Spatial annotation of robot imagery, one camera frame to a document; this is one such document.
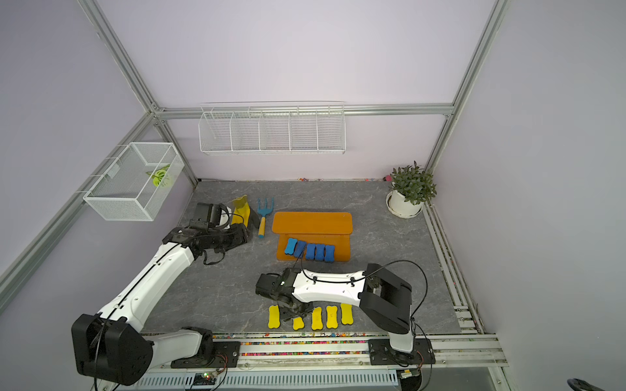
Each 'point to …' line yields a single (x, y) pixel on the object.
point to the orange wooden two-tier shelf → (326, 228)
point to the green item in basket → (160, 177)
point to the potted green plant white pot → (411, 187)
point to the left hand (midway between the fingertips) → (246, 238)
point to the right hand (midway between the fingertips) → (293, 311)
